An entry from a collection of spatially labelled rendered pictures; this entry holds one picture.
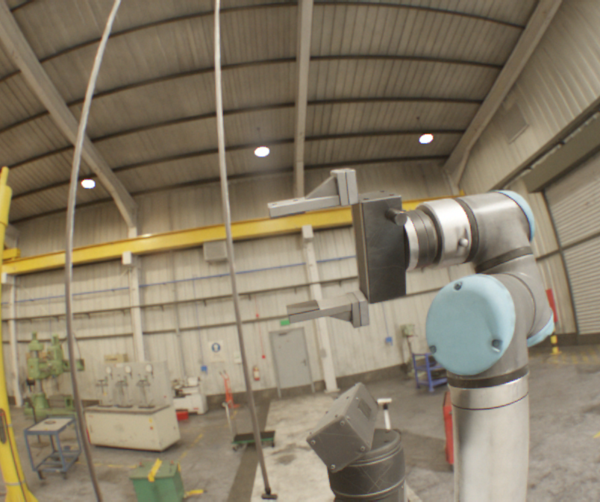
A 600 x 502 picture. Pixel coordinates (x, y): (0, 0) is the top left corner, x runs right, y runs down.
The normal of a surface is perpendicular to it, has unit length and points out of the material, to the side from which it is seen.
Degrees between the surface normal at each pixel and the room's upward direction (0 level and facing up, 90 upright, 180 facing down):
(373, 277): 122
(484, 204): 63
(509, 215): 87
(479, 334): 85
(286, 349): 90
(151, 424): 90
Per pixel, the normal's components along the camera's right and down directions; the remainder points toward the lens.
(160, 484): 0.22, -0.27
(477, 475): -0.74, -0.04
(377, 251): 0.15, 0.29
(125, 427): -0.12, -0.22
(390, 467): 0.44, -0.29
